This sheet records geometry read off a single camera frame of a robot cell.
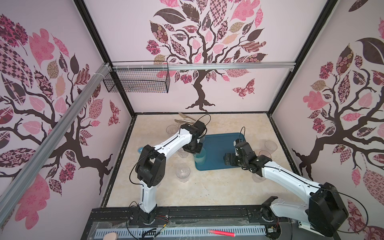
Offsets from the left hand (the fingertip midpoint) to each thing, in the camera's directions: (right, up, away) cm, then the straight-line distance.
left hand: (193, 153), depth 87 cm
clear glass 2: (-6, -12, +1) cm, 13 cm away
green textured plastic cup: (+4, -3, -3) cm, 6 cm away
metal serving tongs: (-10, +20, +27) cm, 35 cm away
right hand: (+22, -1, -2) cm, 22 cm away
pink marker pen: (+14, -35, -18) cm, 41 cm away
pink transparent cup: (+44, 0, +3) cm, 44 cm away
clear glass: (-7, -1, +5) cm, 9 cm away
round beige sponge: (-39, -35, -19) cm, 56 cm away
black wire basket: (-46, +54, +34) cm, 79 cm away
